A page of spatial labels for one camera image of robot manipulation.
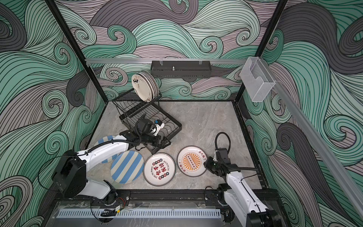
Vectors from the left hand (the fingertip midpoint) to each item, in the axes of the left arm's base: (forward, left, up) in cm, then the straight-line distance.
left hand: (166, 139), depth 81 cm
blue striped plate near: (-12, +24, -13) cm, 30 cm away
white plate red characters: (-12, +4, -13) cm, 19 cm away
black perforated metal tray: (+44, -9, +19) cm, 49 cm away
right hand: (-9, -23, -13) cm, 28 cm away
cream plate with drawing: (+32, +17, +13) cm, 38 cm away
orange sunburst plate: (-8, -15, -13) cm, 21 cm away
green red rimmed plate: (+27, +7, +20) cm, 35 cm away
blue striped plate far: (+7, +44, -13) cm, 47 cm away
